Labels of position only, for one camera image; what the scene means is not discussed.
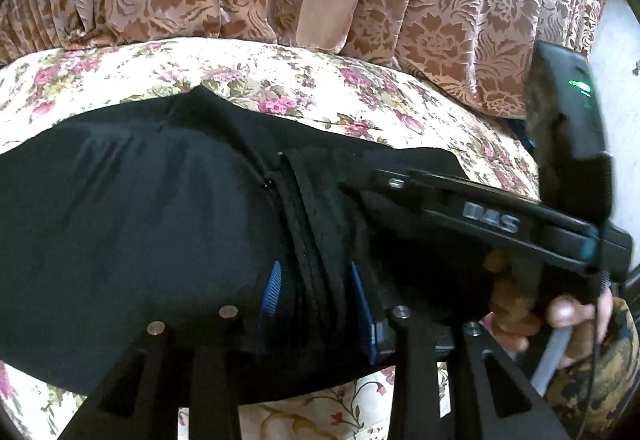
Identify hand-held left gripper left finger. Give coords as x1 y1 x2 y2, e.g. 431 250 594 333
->
59 261 284 440

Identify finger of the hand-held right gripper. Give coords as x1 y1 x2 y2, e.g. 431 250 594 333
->
340 164 431 233

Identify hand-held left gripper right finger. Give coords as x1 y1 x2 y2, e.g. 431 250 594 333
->
348 261 572 440

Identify black pants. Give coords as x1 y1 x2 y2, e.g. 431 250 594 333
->
0 84 541 406

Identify person's right forearm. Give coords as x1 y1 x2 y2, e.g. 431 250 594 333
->
542 296 640 437

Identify person's right hand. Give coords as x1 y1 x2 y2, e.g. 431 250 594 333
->
479 249 617 371

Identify floral bedsheet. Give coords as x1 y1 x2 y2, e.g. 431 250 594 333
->
0 37 545 440

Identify black cable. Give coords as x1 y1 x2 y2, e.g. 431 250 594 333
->
589 269 613 427

